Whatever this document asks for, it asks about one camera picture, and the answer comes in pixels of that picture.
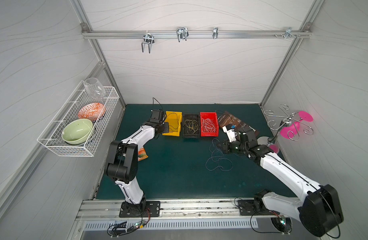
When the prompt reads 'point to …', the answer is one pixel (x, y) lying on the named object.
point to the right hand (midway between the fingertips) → (217, 143)
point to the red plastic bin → (213, 116)
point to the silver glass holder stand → (290, 119)
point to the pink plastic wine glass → (288, 132)
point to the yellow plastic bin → (174, 119)
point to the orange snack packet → (142, 154)
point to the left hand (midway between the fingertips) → (165, 126)
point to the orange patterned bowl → (94, 111)
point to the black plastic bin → (186, 133)
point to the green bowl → (76, 131)
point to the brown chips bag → (226, 119)
